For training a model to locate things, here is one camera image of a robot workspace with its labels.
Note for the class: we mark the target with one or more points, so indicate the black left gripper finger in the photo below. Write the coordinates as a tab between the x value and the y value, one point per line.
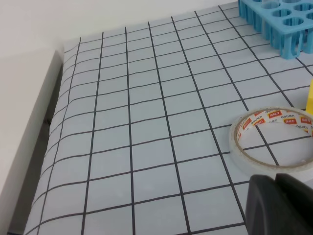
280	206

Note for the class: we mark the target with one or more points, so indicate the blue test tube rack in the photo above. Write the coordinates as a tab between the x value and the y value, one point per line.
286	24

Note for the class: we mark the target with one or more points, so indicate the left white tape roll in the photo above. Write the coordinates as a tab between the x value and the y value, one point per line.
273	140

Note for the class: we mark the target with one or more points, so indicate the yellow foam cube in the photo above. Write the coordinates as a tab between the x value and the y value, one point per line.
309	105

